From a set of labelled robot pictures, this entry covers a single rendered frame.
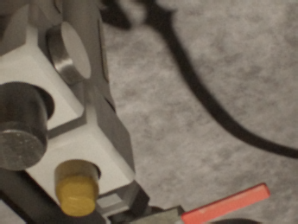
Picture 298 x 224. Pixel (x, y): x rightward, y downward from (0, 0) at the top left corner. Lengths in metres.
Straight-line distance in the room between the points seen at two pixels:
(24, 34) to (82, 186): 0.13
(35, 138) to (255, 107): 0.80
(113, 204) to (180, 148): 0.65
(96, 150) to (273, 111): 0.73
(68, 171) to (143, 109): 0.64
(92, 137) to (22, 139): 0.09
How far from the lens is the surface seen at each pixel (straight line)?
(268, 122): 1.23
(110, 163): 0.54
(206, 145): 1.24
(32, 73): 0.46
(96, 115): 0.52
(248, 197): 0.56
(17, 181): 0.53
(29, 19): 0.48
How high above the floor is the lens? 0.81
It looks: 45 degrees down
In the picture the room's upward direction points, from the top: 170 degrees clockwise
